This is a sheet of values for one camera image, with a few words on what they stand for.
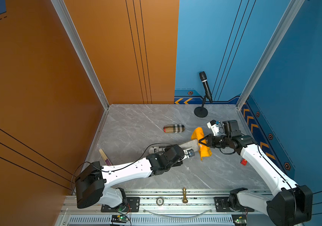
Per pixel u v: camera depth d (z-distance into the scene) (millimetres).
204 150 740
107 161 885
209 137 683
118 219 706
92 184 413
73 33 786
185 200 738
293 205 378
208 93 994
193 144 775
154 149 901
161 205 684
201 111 1160
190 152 659
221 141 657
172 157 569
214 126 728
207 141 692
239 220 710
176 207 727
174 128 1021
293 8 698
